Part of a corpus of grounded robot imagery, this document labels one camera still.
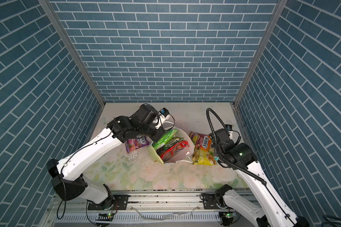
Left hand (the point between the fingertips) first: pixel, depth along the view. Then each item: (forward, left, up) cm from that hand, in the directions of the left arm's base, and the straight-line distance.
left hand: (167, 132), depth 70 cm
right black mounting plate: (-26, -23, -27) cm, 43 cm away
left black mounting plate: (-26, +27, -27) cm, 46 cm away
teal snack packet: (-3, -30, -24) cm, 38 cm away
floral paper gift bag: (-3, -7, -23) cm, 24 cm away
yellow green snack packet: (-2, -21, -25) cm, 32 cm away
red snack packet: (-3, 0, -16) cm, 17 cm away
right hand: (-6, -29, -5) cm, 30 cm away
